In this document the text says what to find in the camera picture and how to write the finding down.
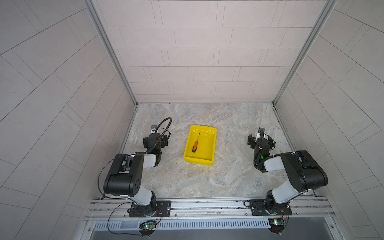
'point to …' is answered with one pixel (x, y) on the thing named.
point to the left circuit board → (148, 225)
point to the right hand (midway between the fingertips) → (258, 133)
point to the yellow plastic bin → (205, 154)
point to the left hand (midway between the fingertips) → (159, 132)
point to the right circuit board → (277, 225)
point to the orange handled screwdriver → (195, 146)
